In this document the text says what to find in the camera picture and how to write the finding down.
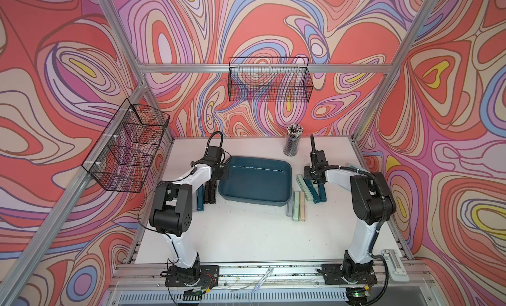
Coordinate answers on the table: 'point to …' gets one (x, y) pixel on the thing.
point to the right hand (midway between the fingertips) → (311, 176)
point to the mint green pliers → (296, 215)
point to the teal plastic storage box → (265, 181)
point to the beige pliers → (302, 206)
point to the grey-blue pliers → (290, 206)
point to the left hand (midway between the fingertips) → (226, 174)
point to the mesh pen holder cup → (294, 132)
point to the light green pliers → (306, 188)
